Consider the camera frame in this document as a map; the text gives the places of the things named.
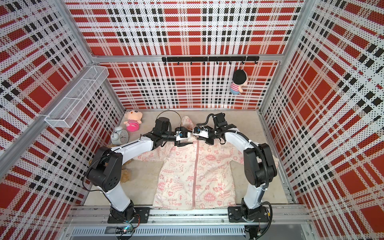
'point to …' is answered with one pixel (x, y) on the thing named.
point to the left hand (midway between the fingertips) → (193, 134)
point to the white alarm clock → (120, 136)
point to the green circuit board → (127, 229)
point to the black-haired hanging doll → (240, 78)
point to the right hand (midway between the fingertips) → (202, 135)
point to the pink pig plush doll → (134, 117)
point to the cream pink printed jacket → (193, 174)
